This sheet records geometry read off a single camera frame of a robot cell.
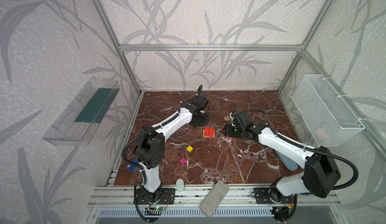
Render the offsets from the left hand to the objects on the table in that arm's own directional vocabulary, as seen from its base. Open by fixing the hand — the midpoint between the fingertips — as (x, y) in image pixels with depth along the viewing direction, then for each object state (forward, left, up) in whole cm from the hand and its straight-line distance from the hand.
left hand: (207, 119), depth 89 cm
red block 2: (-3, -3, -11) cm, 12 cm away
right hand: (-5, -9, 0) cm, 11 cm away
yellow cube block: (-14, +10, -11) cm, 21 cm away
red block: (-2, 0, -11) cm, 11 cm away
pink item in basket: (-13, -57, +9) cm, 59 cm away
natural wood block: (-6, -1, -11) cm, 13 cm away
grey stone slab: (-40, -2, -8) cm, 41 cm away
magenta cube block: (-21, +14, -11) cm, 28 cm away
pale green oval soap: (-34, +14, -9) cm, 38 cm away
